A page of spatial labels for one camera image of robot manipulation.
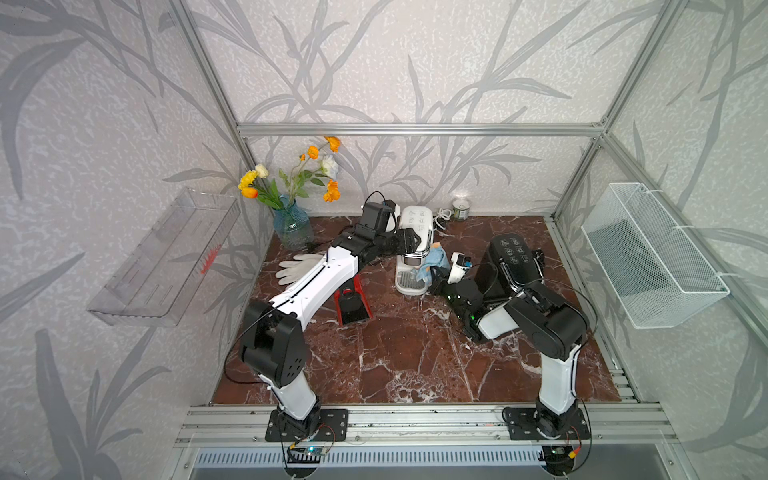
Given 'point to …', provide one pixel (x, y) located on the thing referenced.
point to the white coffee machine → (419, 219)
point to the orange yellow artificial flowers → (322, 171)
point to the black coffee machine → (510, 265)
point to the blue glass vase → (292, 226)
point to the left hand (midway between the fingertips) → (414, 242)
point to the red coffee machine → (352, 304)
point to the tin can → (460, 210)
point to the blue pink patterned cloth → (435, 257)
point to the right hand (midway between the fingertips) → (432, 263)
